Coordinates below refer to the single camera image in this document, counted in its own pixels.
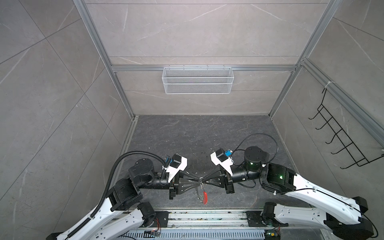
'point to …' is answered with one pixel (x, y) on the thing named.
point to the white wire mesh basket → (198, 80)
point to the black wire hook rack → (354, 153)
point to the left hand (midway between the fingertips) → (198, 179)
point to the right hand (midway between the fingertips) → (204, 179)
